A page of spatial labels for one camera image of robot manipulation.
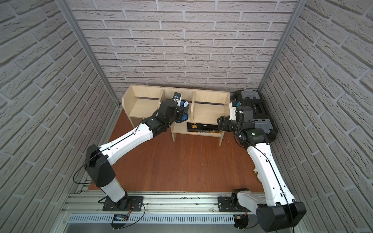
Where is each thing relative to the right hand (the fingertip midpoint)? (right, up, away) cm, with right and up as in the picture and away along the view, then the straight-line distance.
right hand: (224, 120), depth 74 cm
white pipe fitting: (+20, -31, +9) cm, 38 cm away
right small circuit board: (+7, -50, -4) cm, 51 cm away
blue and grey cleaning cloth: (-21, +8, +2) cm, 23 cm away
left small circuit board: (-54, -51, -3) cm, 74 cm away
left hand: (-27, +10, +7) cm, 29 cm away
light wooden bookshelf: (-9, +8, +10) cm, 16 cm away
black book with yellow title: (-13, -5, +14) cm, 20 cm away
